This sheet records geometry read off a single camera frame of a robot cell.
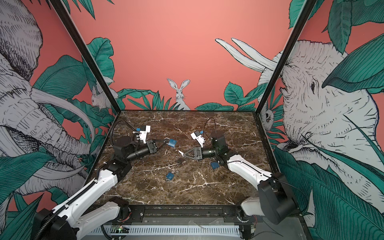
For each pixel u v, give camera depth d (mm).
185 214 748
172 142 727
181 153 730
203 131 726
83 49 834
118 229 698
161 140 719
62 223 381
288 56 863
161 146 700
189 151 713
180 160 930
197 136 716
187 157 716
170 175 862
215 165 904
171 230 702
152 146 651
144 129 686
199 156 673
